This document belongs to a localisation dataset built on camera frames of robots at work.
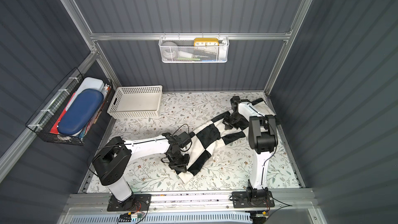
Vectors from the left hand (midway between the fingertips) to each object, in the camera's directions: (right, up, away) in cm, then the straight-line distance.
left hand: (187, 172), depth 81 cm
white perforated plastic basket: (-44, +39, +38) cm, 70 cm away
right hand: (+25, +22, +16) cm, 37 cm away
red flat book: (-54, +26, -17) cm, 62 cm away
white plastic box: (-51, +47, -3) cm, 70 cm away
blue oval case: (-46, +33, -13) cm, 58 cm away
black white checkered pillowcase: (+7, +13, +10) cm, 18 cm away
